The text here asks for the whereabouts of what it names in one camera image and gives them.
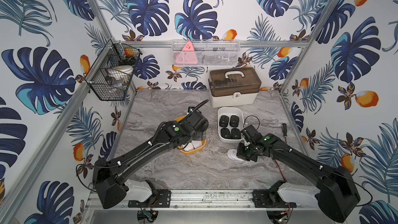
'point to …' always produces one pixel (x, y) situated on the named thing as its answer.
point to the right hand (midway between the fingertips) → (237, 155)
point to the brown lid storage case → (233, 86)
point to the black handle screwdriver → (284, 131)
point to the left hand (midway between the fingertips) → (197, 128)
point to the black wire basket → (111, 74)
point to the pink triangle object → (187, 56)
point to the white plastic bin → (229, 111)
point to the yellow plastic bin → (193, 151)
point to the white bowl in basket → (127, 69)
